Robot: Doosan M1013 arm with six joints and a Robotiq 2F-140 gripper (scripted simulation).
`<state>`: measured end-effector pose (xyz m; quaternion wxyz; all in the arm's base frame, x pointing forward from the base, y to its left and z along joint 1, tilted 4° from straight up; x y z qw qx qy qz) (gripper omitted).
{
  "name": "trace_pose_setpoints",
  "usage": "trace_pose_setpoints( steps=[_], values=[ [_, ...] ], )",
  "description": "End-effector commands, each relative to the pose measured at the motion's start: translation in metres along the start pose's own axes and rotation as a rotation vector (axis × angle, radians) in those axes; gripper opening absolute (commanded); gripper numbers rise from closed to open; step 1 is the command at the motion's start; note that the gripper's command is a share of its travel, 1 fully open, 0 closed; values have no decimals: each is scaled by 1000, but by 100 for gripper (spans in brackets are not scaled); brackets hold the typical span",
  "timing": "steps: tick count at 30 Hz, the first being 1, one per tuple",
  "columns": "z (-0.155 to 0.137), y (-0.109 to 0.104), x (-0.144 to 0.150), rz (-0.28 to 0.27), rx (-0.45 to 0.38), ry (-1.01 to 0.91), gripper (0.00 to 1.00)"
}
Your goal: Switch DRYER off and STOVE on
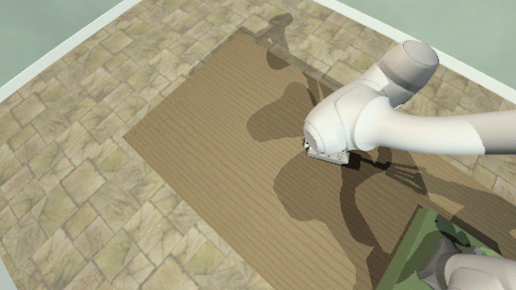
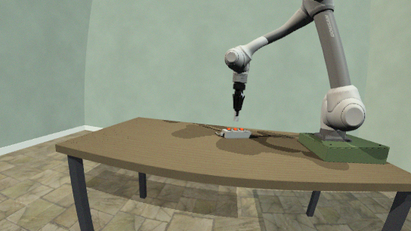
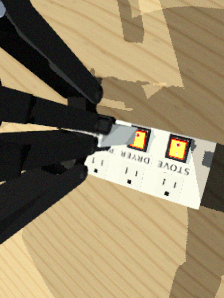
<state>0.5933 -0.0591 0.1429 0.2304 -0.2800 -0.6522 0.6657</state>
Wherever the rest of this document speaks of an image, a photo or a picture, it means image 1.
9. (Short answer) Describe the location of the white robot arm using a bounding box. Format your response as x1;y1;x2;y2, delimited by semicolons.
303;40;516;290

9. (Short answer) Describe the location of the white power strip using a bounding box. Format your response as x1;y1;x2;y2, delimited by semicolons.
304;140;350;165

